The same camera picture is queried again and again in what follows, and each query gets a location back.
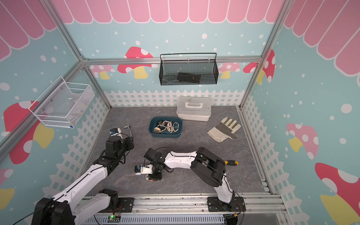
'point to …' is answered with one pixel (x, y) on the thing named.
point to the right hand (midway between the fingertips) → (151, 176)
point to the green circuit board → (113, 219)
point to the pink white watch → (169, 126)
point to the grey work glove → (224, 130)
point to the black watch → (159, 123)
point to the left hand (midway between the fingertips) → (131, 140)
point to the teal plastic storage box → (153, 123)
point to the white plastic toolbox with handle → (193, 108)
